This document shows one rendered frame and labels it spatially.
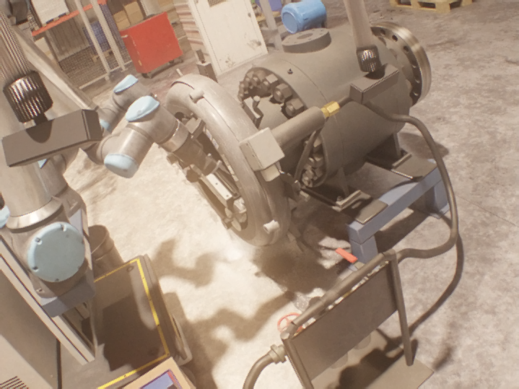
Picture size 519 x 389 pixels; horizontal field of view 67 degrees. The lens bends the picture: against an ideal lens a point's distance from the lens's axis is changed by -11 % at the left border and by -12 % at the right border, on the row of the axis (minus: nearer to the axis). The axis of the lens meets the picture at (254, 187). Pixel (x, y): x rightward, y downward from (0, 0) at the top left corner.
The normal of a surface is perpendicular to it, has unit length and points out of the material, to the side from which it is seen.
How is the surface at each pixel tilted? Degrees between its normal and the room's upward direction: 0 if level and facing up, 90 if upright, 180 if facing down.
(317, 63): 33
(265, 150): 67
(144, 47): 90
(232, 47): 90
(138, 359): 0
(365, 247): 90
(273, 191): 89
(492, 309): 0
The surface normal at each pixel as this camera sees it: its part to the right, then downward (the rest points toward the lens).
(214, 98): -0.02, -0.51
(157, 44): 0.55, 0.26
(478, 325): -0.32, -0.81
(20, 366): 0.37, 0.37
